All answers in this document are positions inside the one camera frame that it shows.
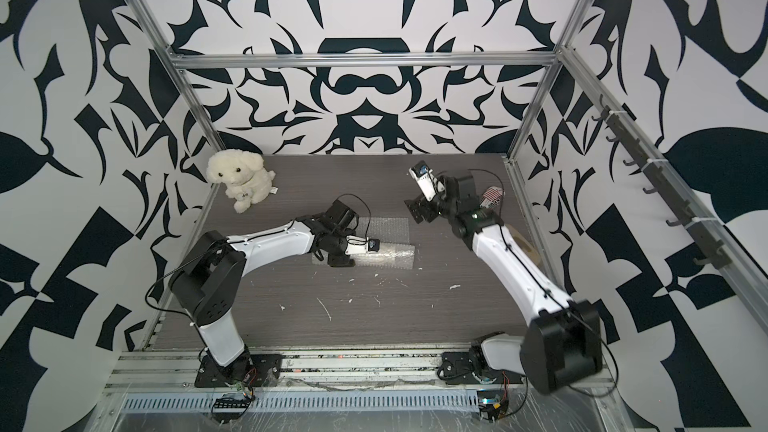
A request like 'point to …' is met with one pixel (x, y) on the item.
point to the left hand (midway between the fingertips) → (351, 242)
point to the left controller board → (229, 409)
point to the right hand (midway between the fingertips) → (420, 185)
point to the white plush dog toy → (243, 174)
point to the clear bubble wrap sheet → (395, 251)
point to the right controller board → (489, 403)
